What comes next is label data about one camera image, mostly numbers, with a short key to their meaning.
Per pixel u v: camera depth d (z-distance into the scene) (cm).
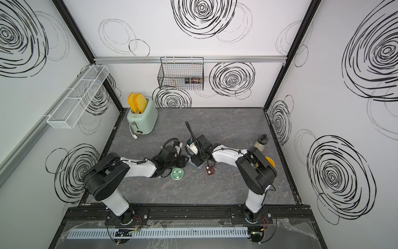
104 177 47
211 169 89
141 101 99
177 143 83
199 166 87
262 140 90
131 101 95
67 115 71
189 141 83
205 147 72
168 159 73
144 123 97
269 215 74
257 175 47
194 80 91
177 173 86
